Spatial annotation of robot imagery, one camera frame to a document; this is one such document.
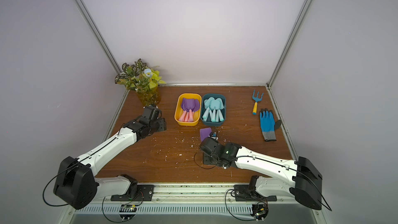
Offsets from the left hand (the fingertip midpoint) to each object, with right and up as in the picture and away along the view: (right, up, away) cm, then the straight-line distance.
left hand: (164, 122), depth 86 cm
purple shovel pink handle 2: (+13, +9, +20) cm, 25 cm away
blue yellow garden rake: (+62, +13, +25) cm, 68 cm away
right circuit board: (+49, -39, -16) cm, 64 cm away
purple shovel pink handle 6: (+23, -5, -3) cm, 24 cm away
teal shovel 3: (+30, +9, +19) cm, 36 cm away
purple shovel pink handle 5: (+11, +2, +13) cm, 17 cm away
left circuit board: (-14, -41, -14) cm, 45 cm away
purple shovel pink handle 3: (+9, +10, +20) cm, 24 cm away
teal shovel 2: (+33, +9, +18) cm, 39 cm away
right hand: (+23, -15, -10) cm, 29 cm away
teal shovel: (+28, +11, +20) cm, 36 cm away
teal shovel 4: (+24, +10, +21) cm, 33 cm away
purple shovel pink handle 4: (+18, +9, +18) cm, 27 cm away
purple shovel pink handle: (+9, +1, +11) cm, 14 cm away
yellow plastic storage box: (+6, +5, +17) cm, 19 cm away
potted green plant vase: (-17, +25, +11) cm, 32 cm away
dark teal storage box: (+32, -2, +11) cm, 34 cm away
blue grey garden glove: (+65, -4, +11) cm, 66 cm away
